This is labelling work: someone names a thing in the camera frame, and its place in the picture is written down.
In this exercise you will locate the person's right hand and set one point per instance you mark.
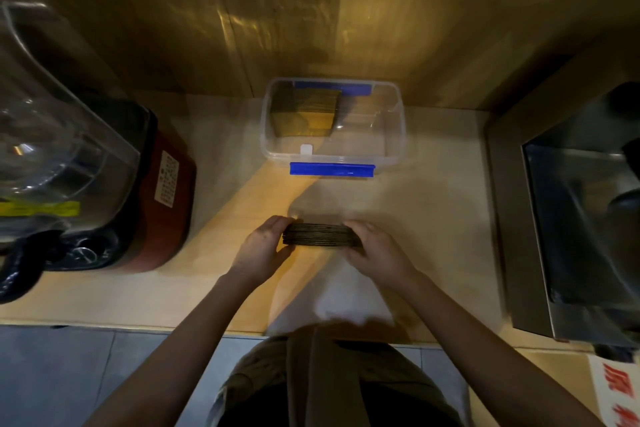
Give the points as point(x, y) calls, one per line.
point(385, 259)

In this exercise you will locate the person's left hand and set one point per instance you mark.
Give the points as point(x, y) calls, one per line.
point(257, 256)

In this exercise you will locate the clear plastic box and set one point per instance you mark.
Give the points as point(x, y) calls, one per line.
point(375, 141)

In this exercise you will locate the person's right forearm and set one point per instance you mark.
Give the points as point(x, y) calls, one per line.
point(475, 356)

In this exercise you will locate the person's left forearm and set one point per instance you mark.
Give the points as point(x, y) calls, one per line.
point(175, 356)

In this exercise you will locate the red and black blender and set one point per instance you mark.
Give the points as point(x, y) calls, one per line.
point(170, 231)

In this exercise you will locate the stainless steel machine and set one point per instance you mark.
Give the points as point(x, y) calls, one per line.
point(505, 216)

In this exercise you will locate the olive trousers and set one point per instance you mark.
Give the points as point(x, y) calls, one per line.
point(325, 381)

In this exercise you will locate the light wooden table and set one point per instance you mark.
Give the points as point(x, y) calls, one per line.
point(125, 291)

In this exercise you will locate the light wooden side cabinet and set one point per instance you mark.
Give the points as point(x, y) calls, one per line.
point(570, 366)

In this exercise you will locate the clear blender jar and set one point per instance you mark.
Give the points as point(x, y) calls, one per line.
point(60, 141)

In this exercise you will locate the black round container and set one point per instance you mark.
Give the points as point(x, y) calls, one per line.
point(627, 221)

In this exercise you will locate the white label with red print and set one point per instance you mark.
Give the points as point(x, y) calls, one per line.
point(607, 399)

